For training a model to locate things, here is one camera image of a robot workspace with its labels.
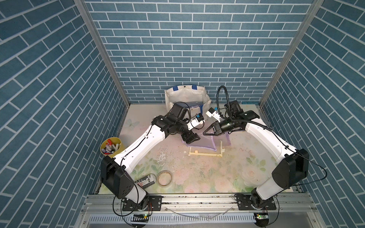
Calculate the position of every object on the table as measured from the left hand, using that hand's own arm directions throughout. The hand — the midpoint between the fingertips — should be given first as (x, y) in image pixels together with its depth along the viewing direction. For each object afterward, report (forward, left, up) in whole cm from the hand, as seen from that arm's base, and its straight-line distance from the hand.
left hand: (199, 133), depth 75 cm
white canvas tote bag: (+39, 0, -10) cm, 40 cm away
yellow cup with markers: (-2, +50, -12) cm, 52 cm away
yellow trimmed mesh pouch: (+1, -5, -24) cm, 25 cm away
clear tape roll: (-16, +19, -24) cm, 35 cm away
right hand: (-2, -4, +1) cm, 4 cm away
